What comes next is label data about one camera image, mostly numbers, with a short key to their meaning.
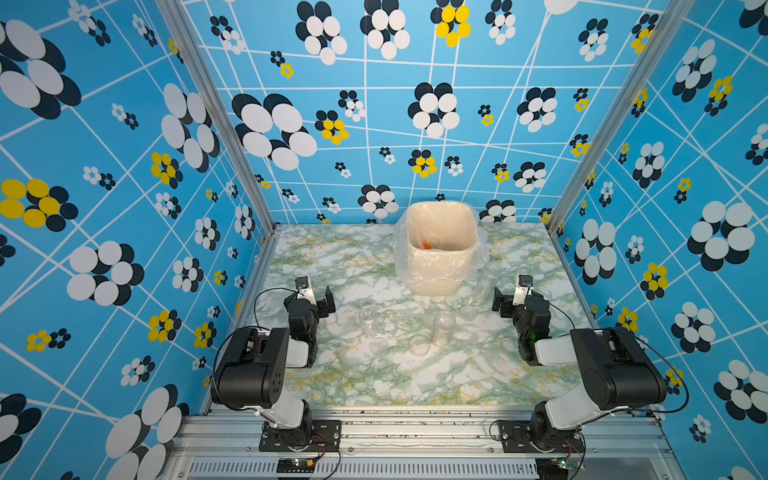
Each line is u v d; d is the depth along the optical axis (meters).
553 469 0.69
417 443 0.74
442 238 0.99
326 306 0.86
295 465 0.72
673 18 0.68
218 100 0.85
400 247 0.89
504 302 0.84
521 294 0.81
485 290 0.94
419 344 0.89
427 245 1.00
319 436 0.73
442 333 0.90
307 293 0.81
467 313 0.96
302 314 0.71
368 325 0.94
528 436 0.73
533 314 0.71
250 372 0.46
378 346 0.90
